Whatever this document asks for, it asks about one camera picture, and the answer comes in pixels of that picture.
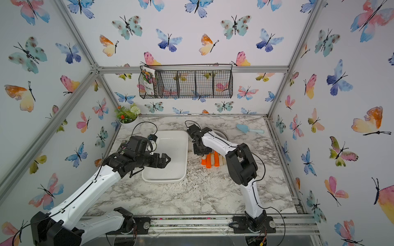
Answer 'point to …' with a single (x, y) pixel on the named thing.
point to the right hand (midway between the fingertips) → (203, 150)
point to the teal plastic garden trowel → (247, 129)
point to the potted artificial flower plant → (127, 117)
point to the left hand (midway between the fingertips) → (164, 157)
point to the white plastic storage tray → (174, 144)
